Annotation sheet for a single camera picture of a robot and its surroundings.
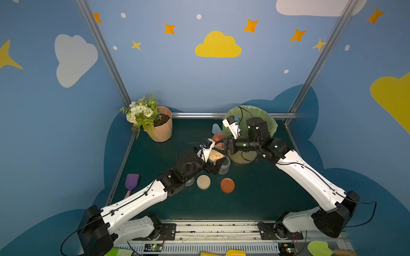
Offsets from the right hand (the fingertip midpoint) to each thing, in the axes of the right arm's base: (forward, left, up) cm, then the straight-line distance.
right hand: (218, 142), depth 67 cm
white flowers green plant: (+20, +41, -3) cm, 46 cm away
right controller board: (-33, -34, -34) cm, 58 cm away
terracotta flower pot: (+22, +34, -18) cm, 44 cm away
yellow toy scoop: (-36, -7, -32) cm, 49 cm away
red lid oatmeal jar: (+3, -6, -26) cm, 27 cm away
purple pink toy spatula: (-8, +47, -31) cm, 57 cm away
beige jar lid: (-4, +7, -33) cm, 34 cm away
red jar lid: (-6, -7, -33) cm, 34 cm away
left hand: (-2, -1, -4) cm, 5 cm away
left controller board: (-37, +27, -32) cm, 56 cm away
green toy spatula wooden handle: (-32, -48, -33) cm, 67 cm away
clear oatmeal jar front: (-6, +14, -30) cm, 34 cm away
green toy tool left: (-39, +41, -30) cm, 64 cm away
